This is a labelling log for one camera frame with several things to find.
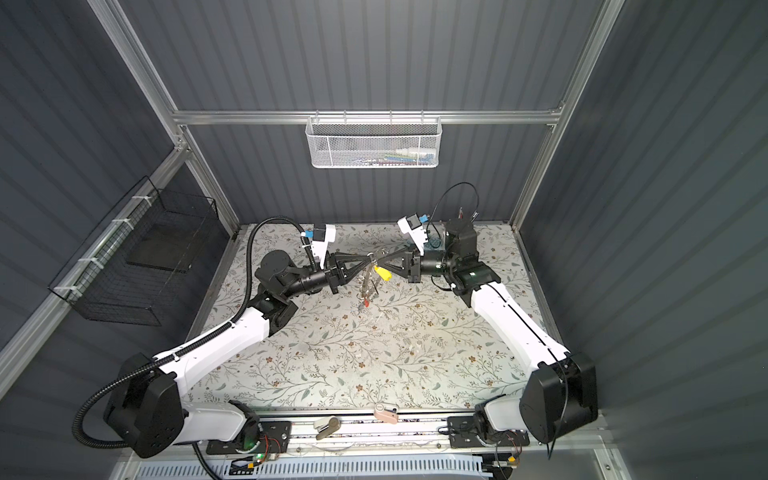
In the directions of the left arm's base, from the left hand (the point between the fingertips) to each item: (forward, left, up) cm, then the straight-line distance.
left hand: (371, 261), depth 66 cm
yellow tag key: (-1, -3, -3) cm, 4 cm away
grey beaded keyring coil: (-2, 0, -4) cm, 5 cm away
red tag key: (-3, +2, -13) cm, 13 cm away
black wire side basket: (+9, +56, -6) cm, 57 cm away
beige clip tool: (-26, +13, -34) cm, 45 cm away
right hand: (0, -3, -3) cm, 4 cm away
